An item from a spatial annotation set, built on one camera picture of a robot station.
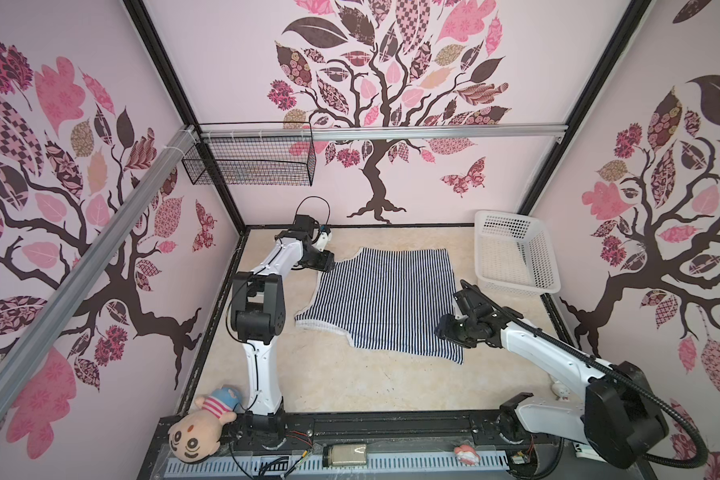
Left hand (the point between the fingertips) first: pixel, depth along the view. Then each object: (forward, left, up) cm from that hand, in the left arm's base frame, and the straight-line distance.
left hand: (325, 265), depth 100 cm
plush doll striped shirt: (-50, +25, +2) cm, 56 cm away
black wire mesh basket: (+25, +22, +27) cm, 43 cm away
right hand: (-23, -36, -1) cm, 43 cm away
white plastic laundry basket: (+9, -70, -5) cm, 71 cm away
